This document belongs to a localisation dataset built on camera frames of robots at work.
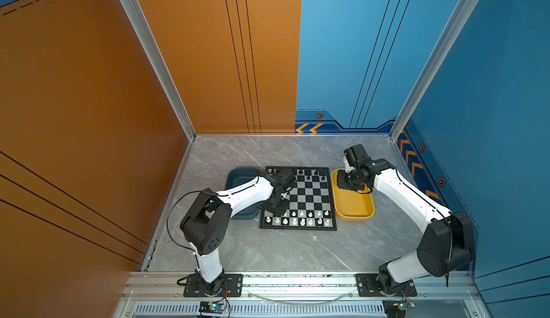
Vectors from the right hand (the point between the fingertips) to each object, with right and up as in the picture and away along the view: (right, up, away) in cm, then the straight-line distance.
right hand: (337, 183), depth 86 cm
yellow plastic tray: (+7, -11, +8) cm, 15 cm away
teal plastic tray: (-43, +1, +10) cm, 44 cm away
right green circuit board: (+16, -40, -15) cm, 45 cm away
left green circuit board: (-46, -39, -15) cm, 62 cm away
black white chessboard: (-10, -10, +5) cm, 15 cm away
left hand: (-23, -12, +2) cm, 26 cm away
